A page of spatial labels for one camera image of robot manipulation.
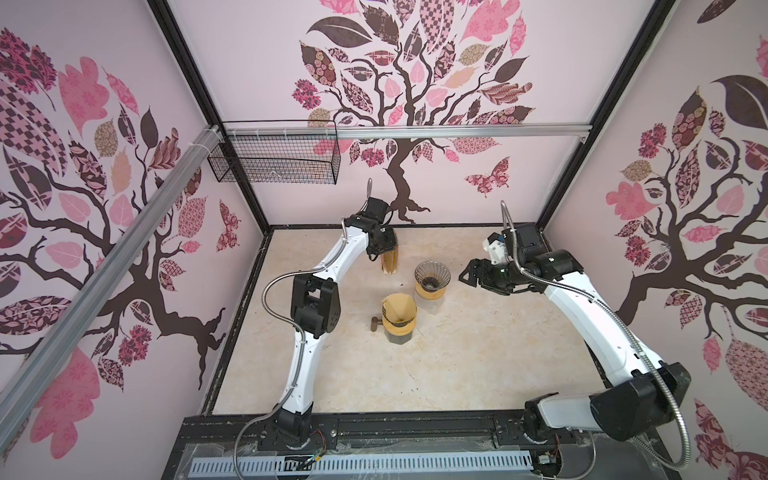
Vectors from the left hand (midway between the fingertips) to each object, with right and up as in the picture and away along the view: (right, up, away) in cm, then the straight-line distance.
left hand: (391, 247), depth 98 cm
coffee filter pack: (0, -5, +6) cm, 8 cm away
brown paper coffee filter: (+2, -17, -17) cm, 24 cm away
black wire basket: (-37, +31, -3) cm, 49 cm away
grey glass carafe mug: (0, -27, -13) cm, 30 cm away
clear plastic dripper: (+12, -18, -8) cm, 23 cm away
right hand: (+21, -8, -21) cm, 31 cm away
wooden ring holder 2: (+10, -15, -8) cm, 20 cm away
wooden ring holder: (+1, -24, -17) cm, 29 cm away
